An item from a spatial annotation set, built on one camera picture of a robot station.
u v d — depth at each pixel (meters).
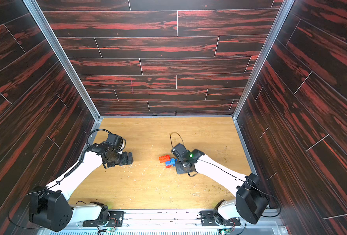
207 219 0.73
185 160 0.59
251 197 0.41
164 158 0.84
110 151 0.61
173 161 0.89
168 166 0.92
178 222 0.74
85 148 0.58
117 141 0.68
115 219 0.72
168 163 0.88
